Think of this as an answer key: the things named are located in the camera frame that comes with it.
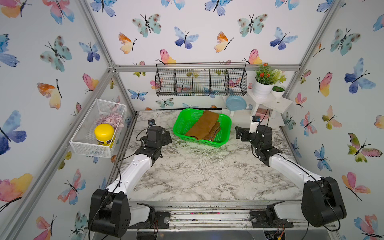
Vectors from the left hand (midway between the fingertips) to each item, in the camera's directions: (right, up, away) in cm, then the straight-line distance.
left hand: (161, 133), depth 85 cm
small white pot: (+75, +28, +16) cm, 81 cm away
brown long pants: (+27, +3, +12) cm, 29 cm away
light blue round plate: (+46, +20, +20) cm, 54 cm away
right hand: (+48, +4, 0) cm, 48 cm away
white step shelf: (+75, +18, +19) cm, 80 cm away
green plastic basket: (+12, +9, +29) cm, 33 cm away
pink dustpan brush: (+67, +14, +25) cm, 73 cm away
